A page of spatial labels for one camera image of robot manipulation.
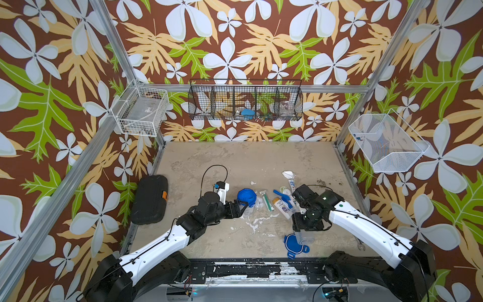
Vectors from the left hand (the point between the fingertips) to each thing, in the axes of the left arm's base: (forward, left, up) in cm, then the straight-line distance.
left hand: (243, 202), depth 78 cm
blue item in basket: (+44, -2, +13) cm, 46 cm away
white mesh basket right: (+24, -64, +13) cm, 70 cm away
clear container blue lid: (+4, -2, -1) cm, 4 cm away
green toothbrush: (+8, -12, -14) cm, 20 cm away
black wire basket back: (+52, -1, +15) cm, 54 cm away
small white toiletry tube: (+4, -20, -13) cm, 24 cm away
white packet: (+24, -27, -15) cm, 39 cm away
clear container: (-13, -24, -2) cm, 28 cm away
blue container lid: (-14, -22, -14) cm, 29 cm away
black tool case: (+6, +45, -10) cm, 47 cm away
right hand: (-8, -22, -7) cm, 25 cm away
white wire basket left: (+37, +48, +18) cm, 64 cm away
